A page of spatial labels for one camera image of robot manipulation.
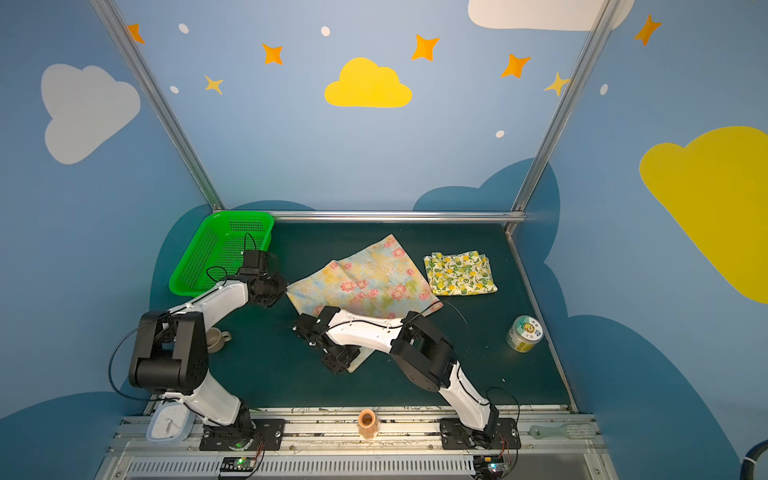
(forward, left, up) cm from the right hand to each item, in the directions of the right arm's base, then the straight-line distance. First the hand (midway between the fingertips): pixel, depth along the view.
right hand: (347, 360), depth 86 cm
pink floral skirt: (+30, -8, -1) cm, 31 cm away
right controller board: (-23, -38, -2) cm, 44 cm away
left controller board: (-26, +23, -1) cm, 35 cm away
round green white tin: (+8, -51, +6) cm, 52 cm away
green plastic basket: (+38, +55, +1) cm, 67 cm away
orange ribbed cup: (-18, -9, +11) cm, 23 cm away
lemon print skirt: (+33, -37, 0) cm, 49 cm away
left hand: (+21, +21, +6) cm, 30 cm away
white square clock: (-19, +42, +3) cm, 46 cm away
